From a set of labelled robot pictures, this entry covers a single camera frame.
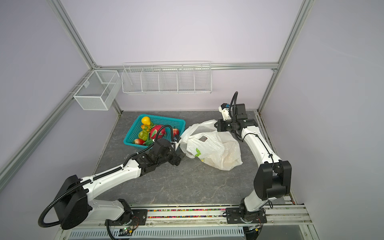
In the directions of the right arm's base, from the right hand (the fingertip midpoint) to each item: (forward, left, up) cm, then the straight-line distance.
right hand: (216, 125), depth 85 cm
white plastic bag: (-15, 0, -1) cm, 15 cm away
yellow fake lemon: (+14, +47, -10) cm, 50 cm away
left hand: (-13, +21, -7) cm, 26 cm away
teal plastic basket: (+12, +54, -10) cm, 56 cm away
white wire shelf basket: (+38, +15, +7) cm, 42 cm away
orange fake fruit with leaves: (+10, +47, -13) cm, 50 cm away
